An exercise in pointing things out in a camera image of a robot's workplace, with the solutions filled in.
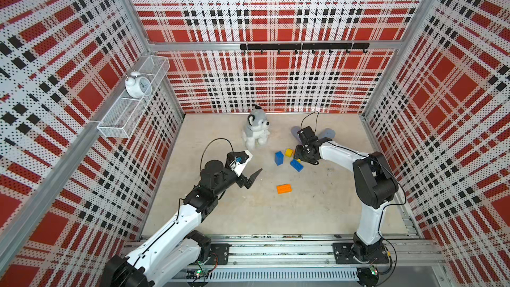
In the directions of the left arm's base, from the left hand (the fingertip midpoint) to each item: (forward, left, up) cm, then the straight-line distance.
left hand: (253, 160), depth 77 cm
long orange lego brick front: (-3, -13, -20) cm, 24 cm away
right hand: (+13, -23, -16) cm, 31 cm away
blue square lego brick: (+10, -11, -15) cm, 21 cm away
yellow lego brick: (+16, -17, -18) cm, 29 cm away
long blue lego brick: (+9, -20, -20) cm, 30 cm away
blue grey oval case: (+29, -40, -19) cm, 53 cm away
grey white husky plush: (+22, 0, -10) cm, 24 cm away
